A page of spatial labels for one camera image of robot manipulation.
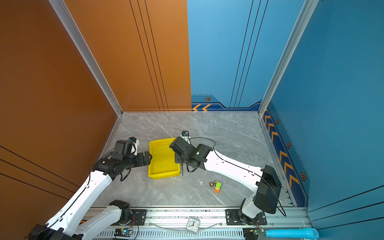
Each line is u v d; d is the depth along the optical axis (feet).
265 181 1.34
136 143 2.39
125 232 2.31
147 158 2.38
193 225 2.29
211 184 2.70
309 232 2.16
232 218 2.38
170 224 2.38
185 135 2.22
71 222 1.32
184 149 1.80
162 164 3.00
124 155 1.97
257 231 2.28
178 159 2.19
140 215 2.44
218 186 2.65
